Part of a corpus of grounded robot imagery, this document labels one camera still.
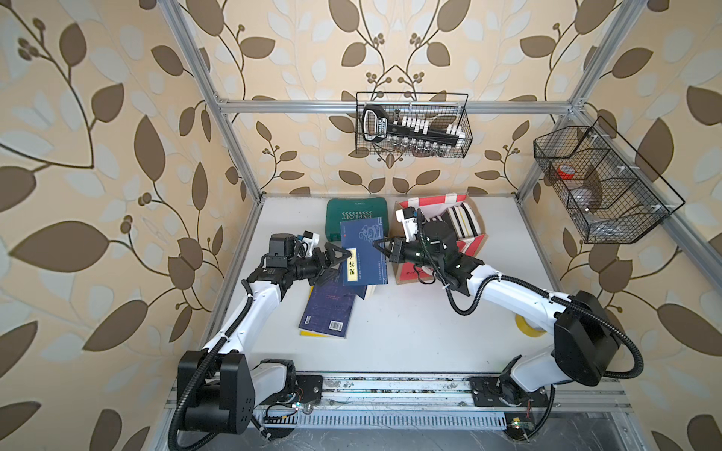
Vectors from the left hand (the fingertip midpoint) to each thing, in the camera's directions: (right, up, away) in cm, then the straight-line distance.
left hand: (339, 259), depth 78 cm
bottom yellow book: (-9, -23, +4) cm, 25 cm away
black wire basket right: (+72, +18, -6) cm, 75 cm away
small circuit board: (+46, -41, -8) cm, 62 cm away
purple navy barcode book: (-4, -17, +8) cm, 19 cm away
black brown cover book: (+37, +11, +9) cm, 40 cm away
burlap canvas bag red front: (+29, +15, +13) cm, 35 cm away
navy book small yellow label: (+34, +12, +12) cm, 38 cm away
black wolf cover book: (+40, +11, +9) cm, 43 cm away
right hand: (+10, +5, -2) cm, 11 cm away
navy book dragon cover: (+8, -1, -2) cm, 8 cm away
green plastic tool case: (-3, +16, +32) cm, 36 cm away
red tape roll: (+66, +25, +2) cm, 70 cm away
